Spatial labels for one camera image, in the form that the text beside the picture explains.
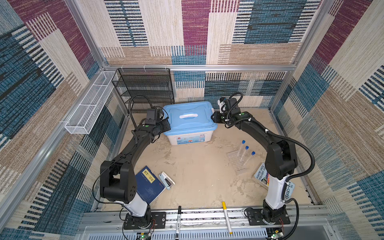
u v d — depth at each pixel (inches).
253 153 31.1
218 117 32.6
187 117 36.4
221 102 33.3
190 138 37.0
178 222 28.4
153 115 26.6
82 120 35.7
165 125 31.5
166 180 33.3
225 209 29.9
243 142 32.7
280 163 20.2
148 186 32.9
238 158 36.2
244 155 34.3
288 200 25.7
